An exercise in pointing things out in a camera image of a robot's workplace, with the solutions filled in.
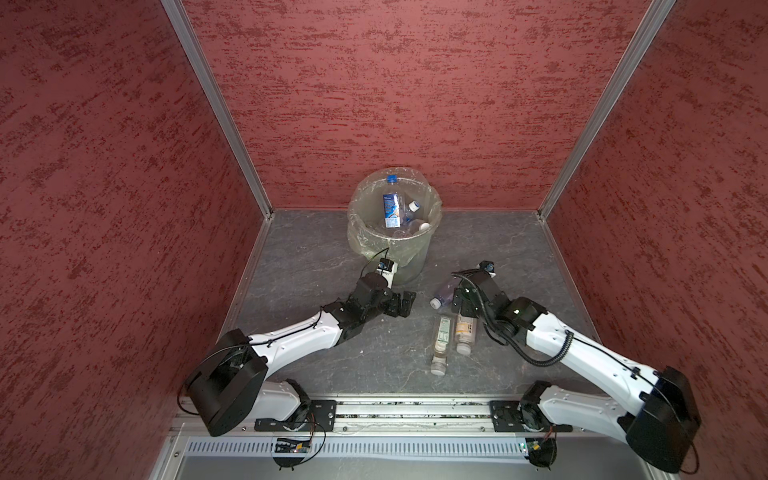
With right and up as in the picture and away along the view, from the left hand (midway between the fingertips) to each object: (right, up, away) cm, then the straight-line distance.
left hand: (401, 296), depth 84 cm
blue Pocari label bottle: (+4, +27, +10) cm, 29 cm away
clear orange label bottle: (+18, -10, -1) cm, 21 cm away
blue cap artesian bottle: (-3, +28, +5) cm, 28 cm away
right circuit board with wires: (+34, -35, -14) cm, 50 cm away
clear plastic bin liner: (-10, +20, -5) cm, 23 cm away
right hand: (+19, -2, -2) cm, 19 cm away
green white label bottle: (+11, -17, -3) cm, 20 cm away
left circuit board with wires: (-29, -35, -12) cm, 47 cm away
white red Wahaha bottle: (+5, +21, +3) cm, 22 cm away
